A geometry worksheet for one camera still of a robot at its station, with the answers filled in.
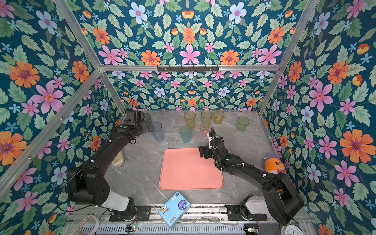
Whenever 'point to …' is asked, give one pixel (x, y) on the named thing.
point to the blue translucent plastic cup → (156, 129)
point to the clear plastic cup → (175, 124)
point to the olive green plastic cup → (206, 117)
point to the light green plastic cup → (242, 123)
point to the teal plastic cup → (186, 132)
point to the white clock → (291, 229)
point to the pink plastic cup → (205, 128)
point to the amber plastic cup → (219, 115)
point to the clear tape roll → (80, 230)
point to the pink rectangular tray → (183, 169)
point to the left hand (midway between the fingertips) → (144, 122)
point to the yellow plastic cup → (190, 118)
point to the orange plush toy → (274, 166)
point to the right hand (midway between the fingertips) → (205, 145)
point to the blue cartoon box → (175, 209)
